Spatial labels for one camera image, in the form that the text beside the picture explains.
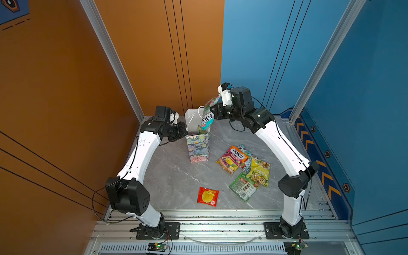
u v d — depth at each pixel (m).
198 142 0.81
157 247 0.71
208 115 0.72
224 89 0.61
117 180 0.42
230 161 0.94
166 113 0.63
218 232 0.76
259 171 0.89
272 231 0.72
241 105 0.54
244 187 0.87
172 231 0.74
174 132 0.68
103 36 0.77
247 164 0.93
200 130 0.96
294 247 0.71
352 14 0.71
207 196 0.83
